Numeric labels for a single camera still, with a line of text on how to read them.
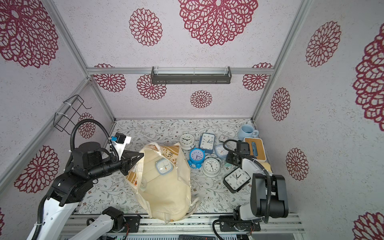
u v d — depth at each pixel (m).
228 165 0.92
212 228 0.70
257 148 0.97
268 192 0.41
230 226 0.72
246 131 1.09
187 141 1.03
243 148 0.73
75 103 0.82
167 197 0.80
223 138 1.06
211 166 0.90
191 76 0.95
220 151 0.99
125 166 0.51
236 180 0.85
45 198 0.40
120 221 0.66
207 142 1.03
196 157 0.95
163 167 0.87
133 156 0.59
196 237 0.69
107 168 0.49
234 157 0.83
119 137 0.50
